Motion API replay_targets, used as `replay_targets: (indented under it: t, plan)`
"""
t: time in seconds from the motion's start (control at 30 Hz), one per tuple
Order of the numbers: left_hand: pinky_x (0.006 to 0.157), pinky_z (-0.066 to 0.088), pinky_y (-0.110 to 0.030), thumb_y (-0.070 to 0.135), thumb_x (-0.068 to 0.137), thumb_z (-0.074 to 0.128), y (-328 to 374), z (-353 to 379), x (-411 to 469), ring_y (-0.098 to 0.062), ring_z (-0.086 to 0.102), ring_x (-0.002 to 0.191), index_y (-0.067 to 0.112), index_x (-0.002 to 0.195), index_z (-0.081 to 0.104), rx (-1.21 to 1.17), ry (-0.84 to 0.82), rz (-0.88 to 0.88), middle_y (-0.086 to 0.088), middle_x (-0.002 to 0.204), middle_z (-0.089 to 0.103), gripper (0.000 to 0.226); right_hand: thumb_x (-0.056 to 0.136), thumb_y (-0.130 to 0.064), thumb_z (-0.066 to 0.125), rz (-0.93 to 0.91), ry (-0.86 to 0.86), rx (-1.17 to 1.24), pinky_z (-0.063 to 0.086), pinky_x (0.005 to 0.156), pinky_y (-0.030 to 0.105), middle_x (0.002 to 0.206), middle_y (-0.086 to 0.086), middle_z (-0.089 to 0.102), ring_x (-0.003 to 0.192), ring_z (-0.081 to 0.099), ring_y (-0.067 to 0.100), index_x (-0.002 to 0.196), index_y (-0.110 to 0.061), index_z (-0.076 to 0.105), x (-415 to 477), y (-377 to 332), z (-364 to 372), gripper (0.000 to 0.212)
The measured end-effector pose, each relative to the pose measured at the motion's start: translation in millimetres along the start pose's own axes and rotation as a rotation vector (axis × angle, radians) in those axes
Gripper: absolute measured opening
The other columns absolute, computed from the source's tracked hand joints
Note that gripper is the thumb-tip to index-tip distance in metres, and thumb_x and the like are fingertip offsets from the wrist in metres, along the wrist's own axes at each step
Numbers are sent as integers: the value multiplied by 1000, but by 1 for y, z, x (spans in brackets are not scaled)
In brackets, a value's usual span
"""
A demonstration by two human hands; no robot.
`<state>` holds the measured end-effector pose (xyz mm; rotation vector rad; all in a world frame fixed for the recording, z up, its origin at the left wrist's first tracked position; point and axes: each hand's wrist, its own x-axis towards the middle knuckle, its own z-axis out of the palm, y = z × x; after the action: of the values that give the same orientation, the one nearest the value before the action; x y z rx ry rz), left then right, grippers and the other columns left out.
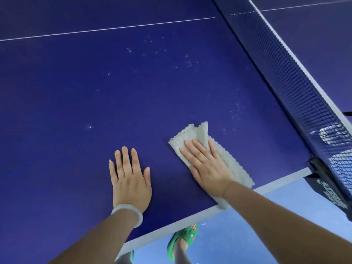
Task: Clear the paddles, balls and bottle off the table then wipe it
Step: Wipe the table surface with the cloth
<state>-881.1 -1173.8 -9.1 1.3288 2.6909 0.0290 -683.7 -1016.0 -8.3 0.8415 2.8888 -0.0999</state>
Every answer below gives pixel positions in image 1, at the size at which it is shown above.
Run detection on person's left hand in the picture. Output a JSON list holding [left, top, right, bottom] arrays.
[[109, 146, 152, 213]]

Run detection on person's right hand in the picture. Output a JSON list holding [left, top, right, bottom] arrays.
[[179, 139, 236, 198]]

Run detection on person's left leg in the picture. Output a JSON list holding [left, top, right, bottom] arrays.
[[115, 251, 132, 264]]

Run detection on grey cleaning cloth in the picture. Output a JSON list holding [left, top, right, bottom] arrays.
[[168, 121, 256, 210]]

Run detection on white jade bangle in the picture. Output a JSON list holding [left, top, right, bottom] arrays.
[[111, 204, 144, 228]]

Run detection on green right slipper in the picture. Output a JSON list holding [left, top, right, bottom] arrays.
[[167, 223, 199, 261]]

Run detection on person's left forearm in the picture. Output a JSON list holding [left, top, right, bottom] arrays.
[[48, 209, 139, 264]]

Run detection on black net post clamp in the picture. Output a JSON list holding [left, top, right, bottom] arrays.
[[304, 156, 352, 222]]

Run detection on person's right foot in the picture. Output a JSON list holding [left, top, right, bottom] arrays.
[[173, 224, 198, 264]]

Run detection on blue table tennis table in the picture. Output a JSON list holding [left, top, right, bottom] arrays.
[[0, 0, 352, 257]]

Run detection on green left slipper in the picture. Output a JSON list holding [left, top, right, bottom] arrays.
[[114, 250, 135, 264]]

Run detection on person's right forearm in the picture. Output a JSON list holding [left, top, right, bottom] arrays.
[[222, 180, 352, 264]]

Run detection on green slipper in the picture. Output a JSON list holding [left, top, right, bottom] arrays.
[[167, 223, 199, 261], [114, 250, 135, 264]]

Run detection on blue table net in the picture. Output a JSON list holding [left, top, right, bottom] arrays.
[[212, 0, 352, 201]]

